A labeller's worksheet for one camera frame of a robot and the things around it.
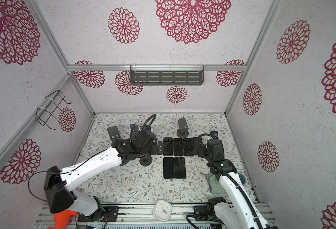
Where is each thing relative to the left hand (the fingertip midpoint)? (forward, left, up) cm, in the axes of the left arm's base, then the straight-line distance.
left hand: (156, 148), depth 78 cm
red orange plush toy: (-31, +47, -15) cm, 58 cm away
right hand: (+2, -27, +1) cm, 27 cm away
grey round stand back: (+24, +18, -14) cm, 33 cm away
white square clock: (-27, -3, -16) cm, 32 cm away
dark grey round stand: (+2, +8, -18) cm, 20 cm away
